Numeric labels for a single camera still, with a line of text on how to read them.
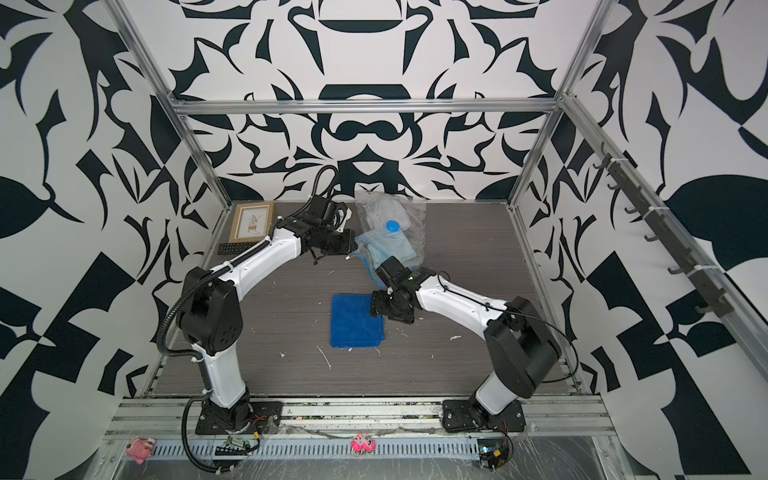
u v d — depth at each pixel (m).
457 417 0.74
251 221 1.14
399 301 0.63
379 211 1.08
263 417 0.73
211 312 0.49
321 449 0.71
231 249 1.05
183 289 0.50
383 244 0.94
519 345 0.44
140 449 0.68
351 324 0.88
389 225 1.06
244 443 0.71
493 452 0.71
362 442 0.71
